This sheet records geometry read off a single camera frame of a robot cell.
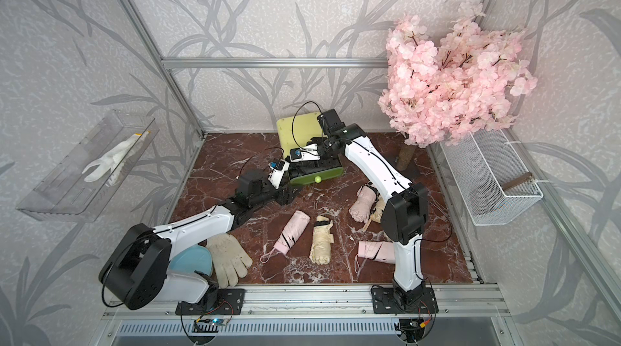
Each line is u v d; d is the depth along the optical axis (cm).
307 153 70
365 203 91
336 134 62
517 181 63
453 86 65
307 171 83
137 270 42
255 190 67
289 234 84
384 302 73
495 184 60
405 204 49
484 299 76
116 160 64
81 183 65
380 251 80
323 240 83
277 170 74
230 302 73
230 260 81
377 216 87
